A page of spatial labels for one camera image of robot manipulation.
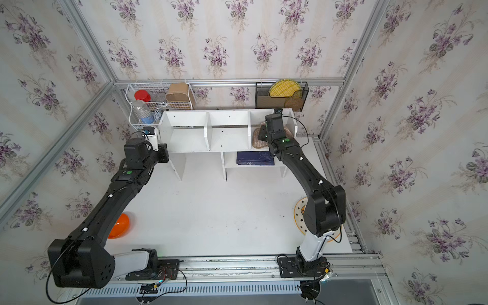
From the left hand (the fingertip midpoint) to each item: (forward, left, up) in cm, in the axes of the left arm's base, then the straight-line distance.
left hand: (169, 145), depth 80 cm
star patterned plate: (-26, -58, -24) cm, 68 cm away
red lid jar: (+28, +18, +7) cm, 34 cm away
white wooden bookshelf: (+11, -27, -2) cm, 30 cm away
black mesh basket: (+27, -43, +5) cm, 51 cm away
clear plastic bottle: (+19, +16, +1) cm, 24 cm away
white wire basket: (+25, +11, +4) cm, 28 cm away
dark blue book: (+1, -38, -10) cm, 39 cm away
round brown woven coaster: (+28, -59, +3) cm, 66 cm away
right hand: (+10, -43, +2) cm, 44 cm away
